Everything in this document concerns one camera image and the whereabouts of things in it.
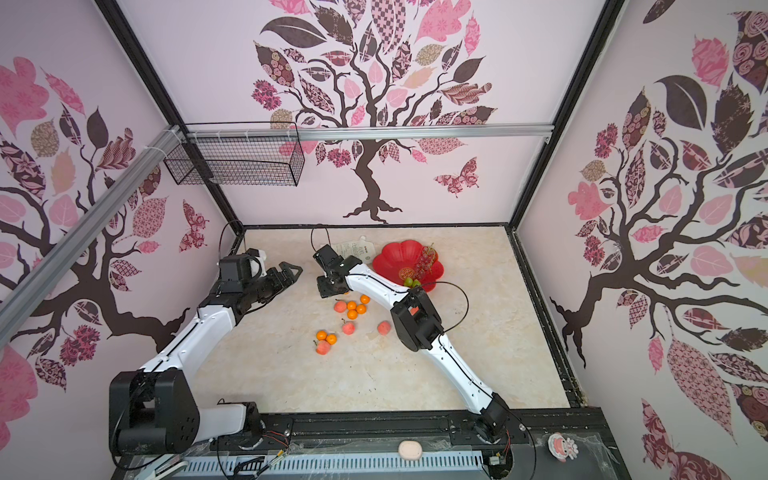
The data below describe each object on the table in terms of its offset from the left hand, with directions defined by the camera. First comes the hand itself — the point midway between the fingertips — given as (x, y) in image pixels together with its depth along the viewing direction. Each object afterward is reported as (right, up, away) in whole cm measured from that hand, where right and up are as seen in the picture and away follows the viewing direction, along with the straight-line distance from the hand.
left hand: (295, 278), depth 86 cm
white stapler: (-24, -42, -19) cm, 52 cm away
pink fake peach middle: (+15, -15, +4) cm, 22 cm away
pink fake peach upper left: (+12, -10, +9) cm, 18 cm away
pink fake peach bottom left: (+8, -20, 0) cm, 22 cm away
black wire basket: (-22, +40, +9) cm, 46 cm away
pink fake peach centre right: (+26, -16, +4) cm, 31 cm away
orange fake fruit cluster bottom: (+16, -12, +7) cm, 21 cm away
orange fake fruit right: (+20, -8, +11) cm, 24 cm away
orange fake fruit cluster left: (+15, -10, +9) cm, 20 cm away
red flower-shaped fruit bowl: (+31, +5, +24) cm, 40 cm away
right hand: (+6, -3, +13) cm, 15 cm away
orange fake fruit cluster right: (+19, -11, +9) cm, 23 cm away
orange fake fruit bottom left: (+7, -18, +4) cm, 19 cm away
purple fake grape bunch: (+40, +3, +18) cm, 44 cm away
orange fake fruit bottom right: (+10, -19, +2) cm, 21 cm away
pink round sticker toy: (+69, -38, -17) cm, 81 cm away
